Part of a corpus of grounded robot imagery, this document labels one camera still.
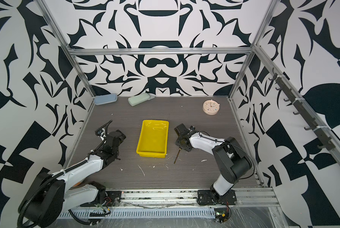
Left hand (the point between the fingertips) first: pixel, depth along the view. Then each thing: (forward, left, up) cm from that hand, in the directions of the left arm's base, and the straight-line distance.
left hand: (115, 132), depth 87 cm
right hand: (-4, -39, -9) cm, 41 cm away
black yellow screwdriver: (-7, -39, -11) cm, 41 cm away
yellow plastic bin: (+1, -22, -11) cm, 24 cm away
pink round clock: (+26, -65, -9) cm, 71 cm away
